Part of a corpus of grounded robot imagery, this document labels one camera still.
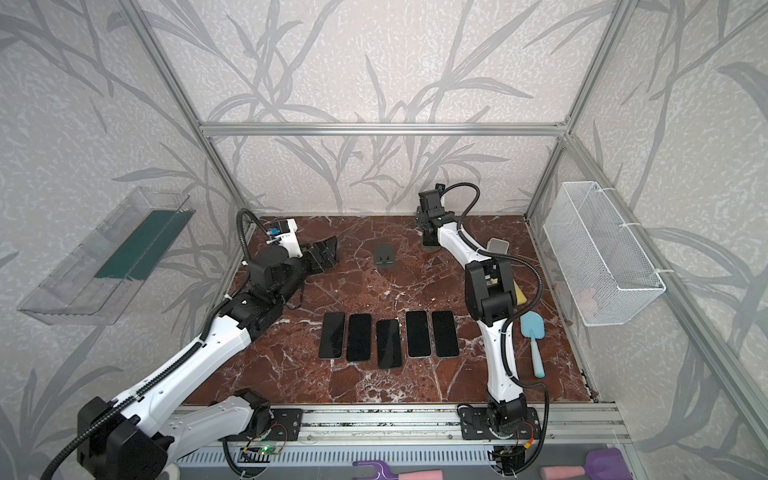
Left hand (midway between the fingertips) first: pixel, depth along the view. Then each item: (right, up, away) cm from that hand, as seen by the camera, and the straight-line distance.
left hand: (329, 232), depth 74 cm
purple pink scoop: (+66, -55, -5) cm, 86 cm away
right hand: (+30, +10, +30) cm, 43 cm away
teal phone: (+31, -30, +15) cm, 46 cm away
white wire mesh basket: (+61, -9, -12) cm, 63 cm away
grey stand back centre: (+12, -8, +33) cm, 36 cm away
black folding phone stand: (+1, -5, -8) cm, 9 cm away
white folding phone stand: (+51, -4, +27) cm, 58 cm away
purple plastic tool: (+14, -55, -6) cm, 58 cm away
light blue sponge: (+58, -28, +16) cm, 66 cm away
